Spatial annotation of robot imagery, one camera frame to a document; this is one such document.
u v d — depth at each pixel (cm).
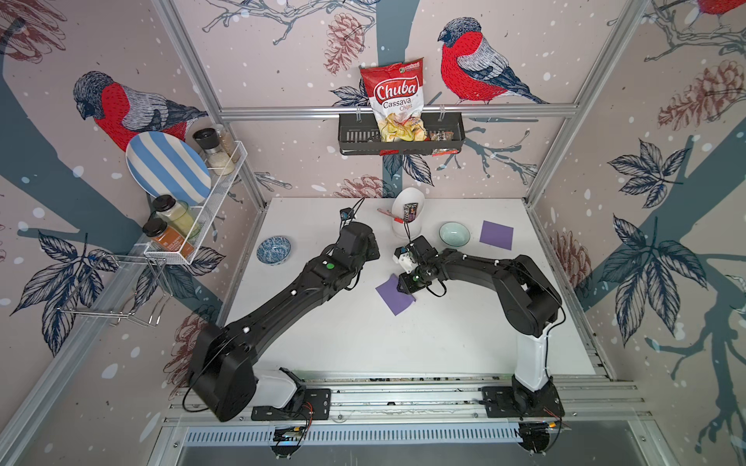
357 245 59
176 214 64
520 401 66
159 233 59
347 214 70
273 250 104
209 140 80
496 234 111
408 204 107
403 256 90
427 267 73
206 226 72
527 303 51
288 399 61
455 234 107
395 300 93
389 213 100
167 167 72
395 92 80
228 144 86
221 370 40
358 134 95
